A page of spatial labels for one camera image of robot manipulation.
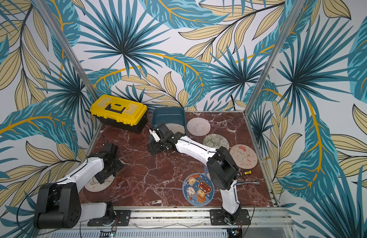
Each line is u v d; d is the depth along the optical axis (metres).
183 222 0.73
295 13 0.70
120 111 0.95
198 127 1.10
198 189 0.83
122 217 0.73
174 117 1.14
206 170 0.90
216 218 0.73
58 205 0.41
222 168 0.49
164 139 0.68
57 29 0.75
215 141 1.03
